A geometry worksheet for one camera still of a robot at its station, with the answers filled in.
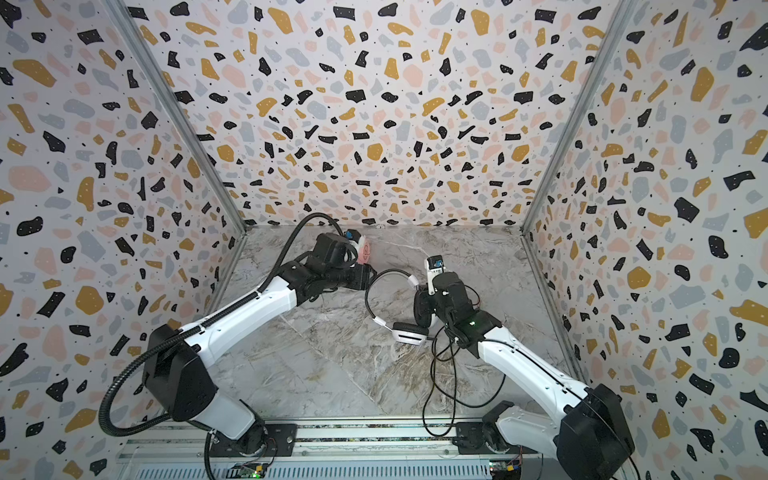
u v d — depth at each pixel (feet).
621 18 2.35
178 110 2.82
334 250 2.06
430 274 2.34
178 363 1.33
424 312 2.39
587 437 1.30
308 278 1.90
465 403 2.63
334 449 2.40
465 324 1.96
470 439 2.41
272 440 2.37
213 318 1.53
